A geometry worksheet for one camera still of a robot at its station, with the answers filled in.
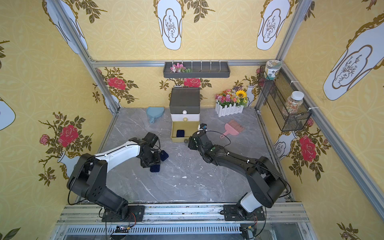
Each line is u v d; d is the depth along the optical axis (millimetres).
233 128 1083
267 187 433
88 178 450
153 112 1211
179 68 878
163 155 946
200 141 670
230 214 728
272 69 839
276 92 989
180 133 1025
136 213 735
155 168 871
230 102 1068
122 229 731
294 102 651
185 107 969
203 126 780
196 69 926
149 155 750
